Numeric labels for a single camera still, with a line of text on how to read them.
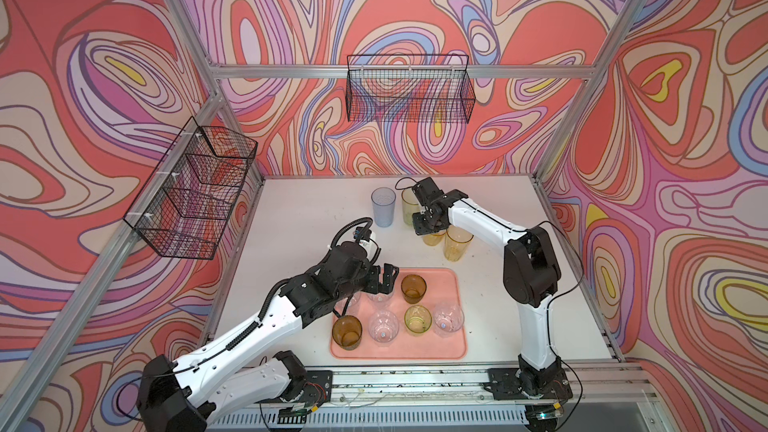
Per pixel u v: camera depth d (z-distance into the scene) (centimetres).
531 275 53
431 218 80
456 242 85
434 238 95
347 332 80
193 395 39
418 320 82
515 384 73
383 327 82
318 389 72
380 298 87
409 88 96
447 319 84
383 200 95
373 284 65
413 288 88
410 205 93
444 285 90
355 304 64
